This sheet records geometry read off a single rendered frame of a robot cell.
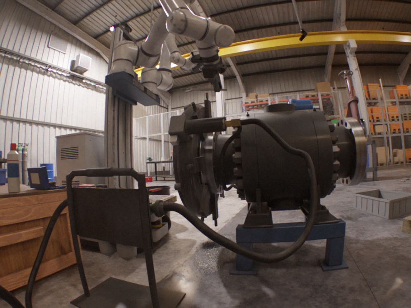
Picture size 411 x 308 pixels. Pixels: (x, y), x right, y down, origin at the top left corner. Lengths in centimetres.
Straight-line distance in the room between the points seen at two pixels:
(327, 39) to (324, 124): 875
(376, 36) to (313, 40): 304
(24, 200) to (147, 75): 141
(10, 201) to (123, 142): 111
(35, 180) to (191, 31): 102
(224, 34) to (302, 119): 69
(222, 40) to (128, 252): 82
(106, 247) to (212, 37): 86
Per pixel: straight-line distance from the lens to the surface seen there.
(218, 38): 79
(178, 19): 74
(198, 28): 77
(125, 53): 159
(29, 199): 112
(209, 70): 95
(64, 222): 127
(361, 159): 135
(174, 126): 109
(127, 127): 183
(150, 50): 157
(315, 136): 120
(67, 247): 131
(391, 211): 214
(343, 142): 137
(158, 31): 146
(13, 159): 112
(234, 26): 1162
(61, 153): 177
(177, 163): 114
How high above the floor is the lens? 56
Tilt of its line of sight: 3 degrees up
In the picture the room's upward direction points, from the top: 3 degrees counter-clockwise
